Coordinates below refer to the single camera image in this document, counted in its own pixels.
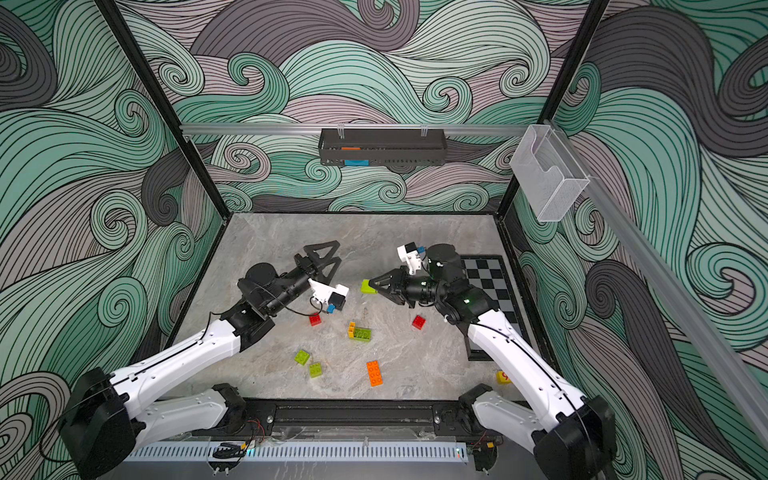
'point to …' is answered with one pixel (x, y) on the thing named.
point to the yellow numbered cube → (502, 378)
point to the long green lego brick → (362, 334)
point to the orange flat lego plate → (374, 373)
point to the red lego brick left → (315, 320)
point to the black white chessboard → (489, 273)
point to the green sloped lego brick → (367, 289)
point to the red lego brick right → (419, 322)
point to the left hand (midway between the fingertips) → (330, 238)
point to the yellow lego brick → (351, 327)
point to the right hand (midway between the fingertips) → (372, 284)
